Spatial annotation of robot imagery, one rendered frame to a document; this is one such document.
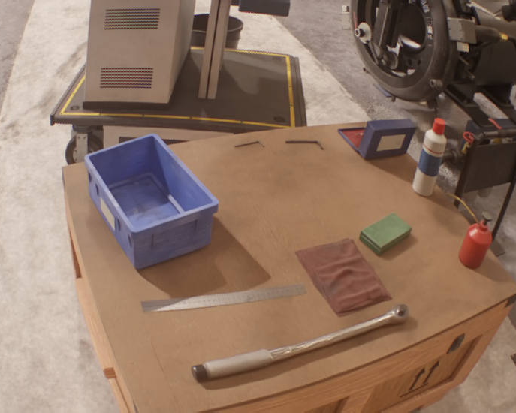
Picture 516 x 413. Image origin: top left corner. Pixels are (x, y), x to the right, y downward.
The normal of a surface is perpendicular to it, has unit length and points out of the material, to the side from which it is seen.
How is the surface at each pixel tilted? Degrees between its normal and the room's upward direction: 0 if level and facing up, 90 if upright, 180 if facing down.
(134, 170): 90
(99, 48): 90
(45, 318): 0
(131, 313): 0
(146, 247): 90
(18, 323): 0
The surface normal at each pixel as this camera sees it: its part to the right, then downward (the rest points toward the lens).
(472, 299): 0.12, -0.77
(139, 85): -0.02, 0.62
